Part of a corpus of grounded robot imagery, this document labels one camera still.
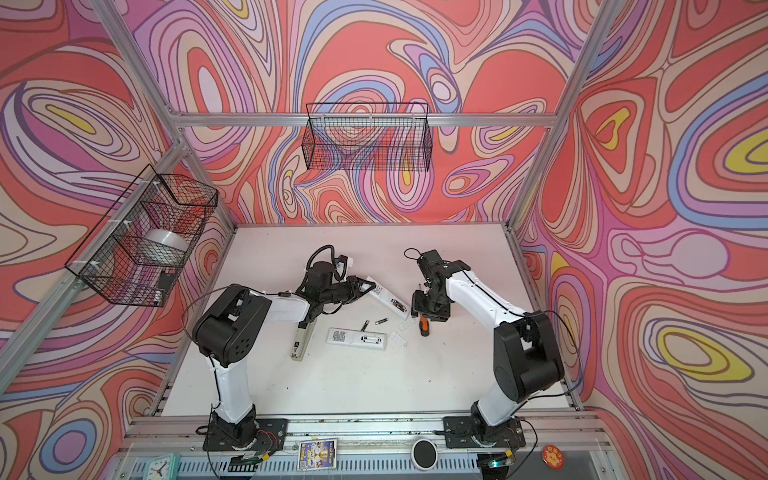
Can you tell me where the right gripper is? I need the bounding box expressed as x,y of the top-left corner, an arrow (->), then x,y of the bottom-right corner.
405,288 -> 455,322

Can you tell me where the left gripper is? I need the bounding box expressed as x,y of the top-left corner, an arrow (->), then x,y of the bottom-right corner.
318,277 -> 375,307

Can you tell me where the white remote control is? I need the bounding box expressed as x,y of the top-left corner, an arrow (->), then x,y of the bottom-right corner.
366,276 -> 410,320
326,328 -> 387,351

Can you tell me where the orange handled screwdriver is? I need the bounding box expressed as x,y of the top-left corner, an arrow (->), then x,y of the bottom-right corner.
419,315 -> 430,337

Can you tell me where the white battery cover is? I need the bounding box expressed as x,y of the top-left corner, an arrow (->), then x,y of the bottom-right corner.
389,332 -> 408,348
397,317 -> 417,332

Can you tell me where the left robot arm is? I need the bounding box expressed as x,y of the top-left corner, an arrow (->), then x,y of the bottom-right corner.
191,260 -> 377,453

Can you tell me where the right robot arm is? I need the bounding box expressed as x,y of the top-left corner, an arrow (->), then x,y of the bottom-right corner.
411,250 -> 565,448

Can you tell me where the beige black stapler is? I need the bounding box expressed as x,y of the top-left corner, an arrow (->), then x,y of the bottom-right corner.
290,320 -> 316,362

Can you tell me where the round black white speaker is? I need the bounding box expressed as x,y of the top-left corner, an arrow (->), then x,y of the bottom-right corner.
410,438 -> 438,471

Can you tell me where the colourful card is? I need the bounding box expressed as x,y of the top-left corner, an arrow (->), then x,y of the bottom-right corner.
297,439 -> 337,471

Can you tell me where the red round badge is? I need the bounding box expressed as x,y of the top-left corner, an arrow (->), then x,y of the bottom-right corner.
541,445 -> 565,470

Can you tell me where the small black item in basket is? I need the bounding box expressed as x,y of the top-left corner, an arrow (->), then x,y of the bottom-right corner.
156,270 -> 174,295

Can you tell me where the white tape roll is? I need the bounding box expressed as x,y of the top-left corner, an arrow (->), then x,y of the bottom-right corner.
142,229 -> 189,261

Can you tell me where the small green clock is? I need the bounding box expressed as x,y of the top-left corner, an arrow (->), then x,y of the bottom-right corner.
143,453 -> 180,480

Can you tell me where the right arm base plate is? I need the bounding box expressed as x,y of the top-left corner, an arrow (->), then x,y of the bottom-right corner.
438,415 -> 526,451

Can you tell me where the black wire basket back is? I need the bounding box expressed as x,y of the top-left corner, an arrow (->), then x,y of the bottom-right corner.
301,100 -> 433,172

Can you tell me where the black wire basket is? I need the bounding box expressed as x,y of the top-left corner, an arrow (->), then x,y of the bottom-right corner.
301,100 -> 433,172
65,166 -> 219,308

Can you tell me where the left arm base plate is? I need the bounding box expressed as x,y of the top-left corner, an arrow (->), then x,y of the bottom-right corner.
203,415 -> 288,453

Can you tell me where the black wire basket left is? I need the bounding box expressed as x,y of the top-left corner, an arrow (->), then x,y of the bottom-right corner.
65,166 -> 219,308

